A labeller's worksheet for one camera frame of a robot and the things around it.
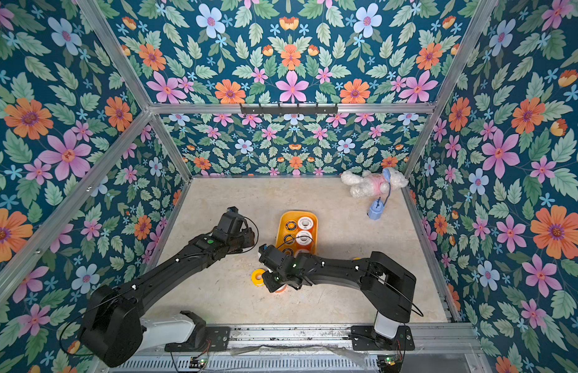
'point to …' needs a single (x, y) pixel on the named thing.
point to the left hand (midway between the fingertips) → (253, 234)
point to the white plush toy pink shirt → (367, 184)
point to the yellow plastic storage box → (297, 232)
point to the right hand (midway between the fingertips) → (267, 279)
